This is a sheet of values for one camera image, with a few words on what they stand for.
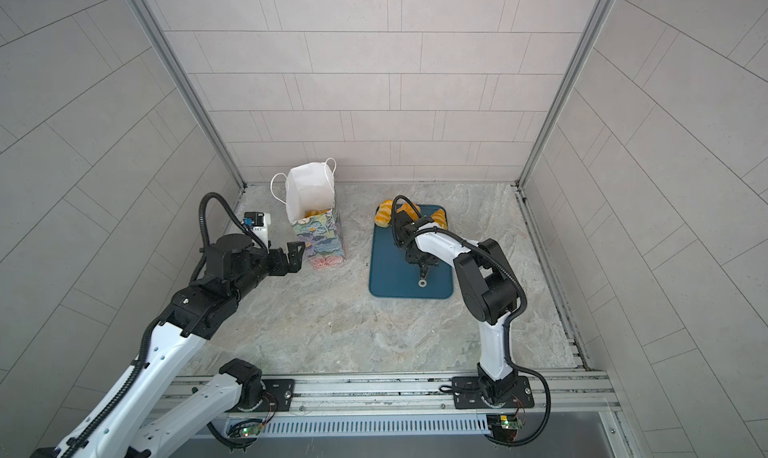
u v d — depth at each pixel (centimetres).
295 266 63
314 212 99
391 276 93
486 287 50
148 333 44
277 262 61
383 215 102
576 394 73
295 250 62
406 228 70
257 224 58
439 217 106
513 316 51
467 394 71
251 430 64
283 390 72
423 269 86
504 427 68
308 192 96
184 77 87
